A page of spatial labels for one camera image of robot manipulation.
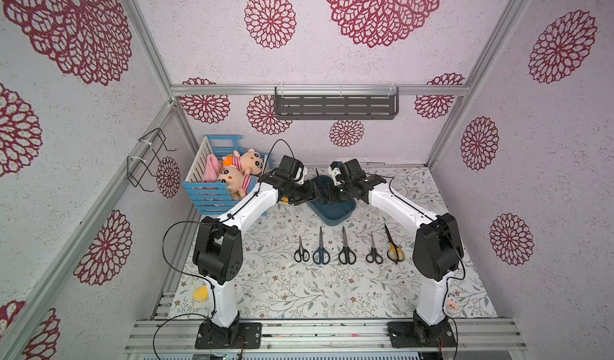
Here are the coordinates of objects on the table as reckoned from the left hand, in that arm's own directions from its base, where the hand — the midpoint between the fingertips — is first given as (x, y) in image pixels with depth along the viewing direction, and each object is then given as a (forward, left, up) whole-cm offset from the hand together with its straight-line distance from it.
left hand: (315, 196), depth 88 cm
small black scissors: (-15, +5, -17) cm, 23 cm away
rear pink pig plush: (+22, +28, -4) cm, 36 cm away
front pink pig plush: (+8, +31, -2) cm, 32 cm away
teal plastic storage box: (-1, -6, -3) cm, 7 cm away
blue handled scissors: (-16, -2, -17) cm, 23 cm away
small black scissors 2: (-17, -22, -16) cm, 32 cm away
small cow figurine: (-34, -44, -14) cm, 57 cm away
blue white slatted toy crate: (+5, +43, -8) cm, 44 cm away
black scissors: (-15, -12, -17) cm, 26 cm away
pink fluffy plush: (+18, +43, -3) cm, 47 cm away
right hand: (+2, -5, -2) cm, 6 cm away
